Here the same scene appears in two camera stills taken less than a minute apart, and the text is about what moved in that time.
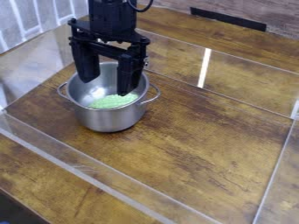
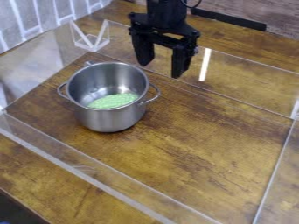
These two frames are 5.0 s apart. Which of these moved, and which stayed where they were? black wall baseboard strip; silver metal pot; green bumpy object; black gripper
Moved: black gripper
Stayed: black wall baseboard strip; silver metal pot; green bumpy object
